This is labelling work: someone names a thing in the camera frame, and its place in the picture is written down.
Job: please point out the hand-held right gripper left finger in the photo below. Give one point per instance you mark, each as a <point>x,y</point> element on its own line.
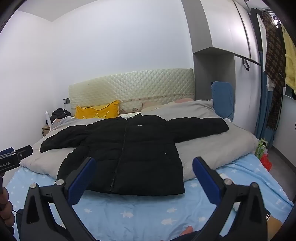
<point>81,180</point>

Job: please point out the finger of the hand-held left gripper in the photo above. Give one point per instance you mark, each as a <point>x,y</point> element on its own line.
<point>24,150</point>

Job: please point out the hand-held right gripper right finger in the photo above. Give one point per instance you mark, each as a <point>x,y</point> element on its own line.
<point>205,180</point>

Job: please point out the black puffer jacket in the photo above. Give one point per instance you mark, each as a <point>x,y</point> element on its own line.
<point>138,150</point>

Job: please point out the hanging clothes on rack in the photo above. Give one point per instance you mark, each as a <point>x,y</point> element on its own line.
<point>275,69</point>

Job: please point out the person's left hand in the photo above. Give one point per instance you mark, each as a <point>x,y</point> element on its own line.
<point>5,208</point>

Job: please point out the wooden nightstand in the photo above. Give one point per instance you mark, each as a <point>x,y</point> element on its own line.
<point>45,131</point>

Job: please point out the grey duvet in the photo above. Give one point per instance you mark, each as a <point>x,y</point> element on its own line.
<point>203,148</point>

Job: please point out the white bottle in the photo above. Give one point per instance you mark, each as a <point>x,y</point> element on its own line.
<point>47,118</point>

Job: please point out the black bag on nightstand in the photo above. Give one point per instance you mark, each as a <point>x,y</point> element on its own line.
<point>60,113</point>

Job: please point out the red plastic bag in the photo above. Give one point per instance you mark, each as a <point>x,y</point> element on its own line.
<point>266,162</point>

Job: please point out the green box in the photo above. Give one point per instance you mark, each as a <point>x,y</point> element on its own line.
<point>260,148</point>

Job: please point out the yellow crown pillow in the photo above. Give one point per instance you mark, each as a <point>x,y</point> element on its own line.
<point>92,112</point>

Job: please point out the blue cushion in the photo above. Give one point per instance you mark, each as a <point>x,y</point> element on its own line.
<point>222,99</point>

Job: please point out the cream quilted headboard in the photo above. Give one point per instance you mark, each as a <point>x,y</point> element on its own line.
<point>138,85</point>

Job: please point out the yellow fuzzy garment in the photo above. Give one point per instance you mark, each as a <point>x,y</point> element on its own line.
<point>290,60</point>

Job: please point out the grey white wardrobe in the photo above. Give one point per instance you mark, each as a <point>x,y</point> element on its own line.
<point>217,27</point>

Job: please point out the wall socket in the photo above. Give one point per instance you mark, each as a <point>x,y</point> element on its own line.
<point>66,100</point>

